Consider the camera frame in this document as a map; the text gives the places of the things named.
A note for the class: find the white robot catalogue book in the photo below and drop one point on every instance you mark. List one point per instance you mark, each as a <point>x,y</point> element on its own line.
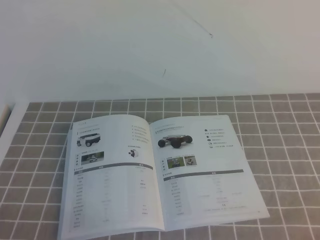
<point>123,174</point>

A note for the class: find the grey checked tablecloth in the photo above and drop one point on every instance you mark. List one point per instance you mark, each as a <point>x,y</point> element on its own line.
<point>280,134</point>

